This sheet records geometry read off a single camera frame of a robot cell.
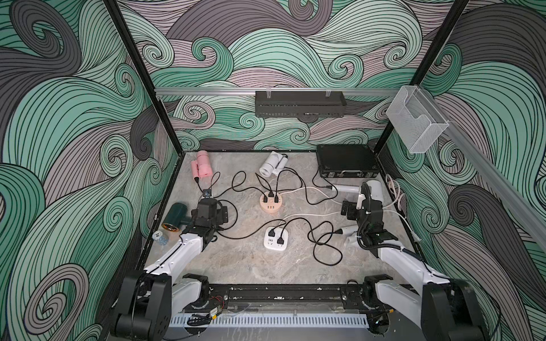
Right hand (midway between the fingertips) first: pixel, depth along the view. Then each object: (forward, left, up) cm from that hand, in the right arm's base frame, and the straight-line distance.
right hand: (355, 200), depth 86 cm
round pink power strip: (+2, +36, -9) cm, 37 cm away
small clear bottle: (-13, +80, -4) cm, 81 cm away
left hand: (-1, +61, -2) cm, 61 cm away
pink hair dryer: (+24, +71, -6) cm, 75 cm away
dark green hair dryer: (-3, +76, -7) cm, 77 cm away
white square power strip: (-13, +33, -8) cm, 37 cm away
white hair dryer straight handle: (+11, -15, -8) cm, 20 cm away
